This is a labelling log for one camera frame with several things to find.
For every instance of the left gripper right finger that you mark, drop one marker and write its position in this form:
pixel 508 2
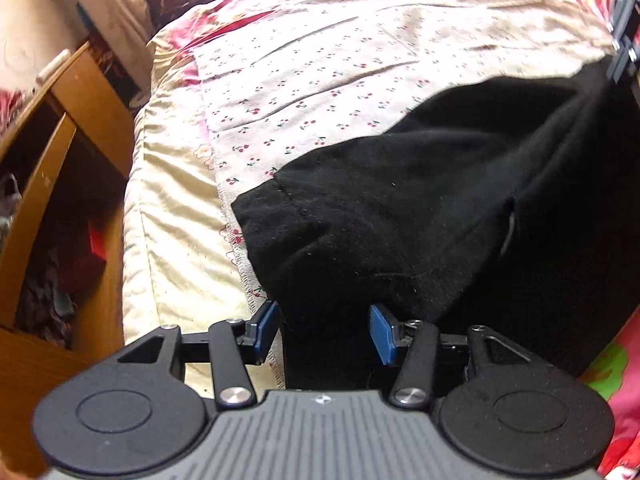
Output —
pixel 496 403

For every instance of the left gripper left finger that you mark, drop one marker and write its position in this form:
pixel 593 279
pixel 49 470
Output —
pixel 148 404

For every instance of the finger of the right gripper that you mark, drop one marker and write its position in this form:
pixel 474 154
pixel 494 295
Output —
pixel 624 26

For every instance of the black pants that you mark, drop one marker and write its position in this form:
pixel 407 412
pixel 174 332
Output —
pixel 513 203

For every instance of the cherry print bed sheet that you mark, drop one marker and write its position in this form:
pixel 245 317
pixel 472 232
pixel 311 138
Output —
pixel 319 72

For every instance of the wooden bedside cabinet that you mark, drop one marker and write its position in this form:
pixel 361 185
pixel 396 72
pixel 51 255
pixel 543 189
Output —
pixel 70 151

